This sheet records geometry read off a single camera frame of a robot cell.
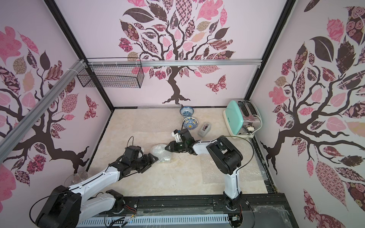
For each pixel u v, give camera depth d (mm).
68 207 403
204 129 1025
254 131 945
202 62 927
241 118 906
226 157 515
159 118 1162
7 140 502
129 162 669
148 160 762
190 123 1069
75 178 787
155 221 698
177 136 880
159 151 880
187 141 760
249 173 852
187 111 1160
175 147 822
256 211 722
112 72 946
